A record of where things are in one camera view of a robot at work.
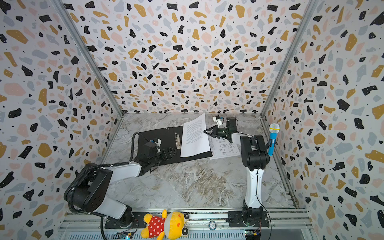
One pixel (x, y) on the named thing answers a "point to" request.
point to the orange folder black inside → (169, 137)
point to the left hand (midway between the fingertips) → (171, 150)
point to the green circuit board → (125, 235)
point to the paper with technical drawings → (221, 148)
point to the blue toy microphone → (274, 129)
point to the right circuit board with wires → (253, 234)
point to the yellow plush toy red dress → (172, 225)
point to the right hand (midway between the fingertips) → (203, 129)
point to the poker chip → (212, 225)
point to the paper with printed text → (194, 139)
